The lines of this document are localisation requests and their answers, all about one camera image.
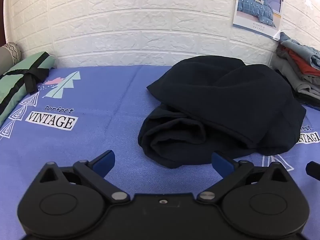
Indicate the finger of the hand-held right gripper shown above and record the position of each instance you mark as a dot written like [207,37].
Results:
[313,169]

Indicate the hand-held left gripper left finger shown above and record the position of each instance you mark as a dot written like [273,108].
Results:
[103,163]

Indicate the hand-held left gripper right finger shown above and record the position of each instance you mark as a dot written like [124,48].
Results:
[222,164]

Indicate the black pants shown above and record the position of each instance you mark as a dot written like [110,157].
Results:
[225,100]

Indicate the dark folded garment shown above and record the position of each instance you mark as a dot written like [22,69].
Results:
[308,98]

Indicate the grey folded garment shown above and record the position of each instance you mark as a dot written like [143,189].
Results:
[290,75]

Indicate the orange folded garment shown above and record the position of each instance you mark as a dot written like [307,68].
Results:
[303,63]

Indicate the blue-grey folded garment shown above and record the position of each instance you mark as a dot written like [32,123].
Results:
[300,50]

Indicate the grey zigzag patterned pillow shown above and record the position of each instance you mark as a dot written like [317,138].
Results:
[11,52]

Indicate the bedding wall poster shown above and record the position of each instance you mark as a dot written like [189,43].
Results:
[255,5]

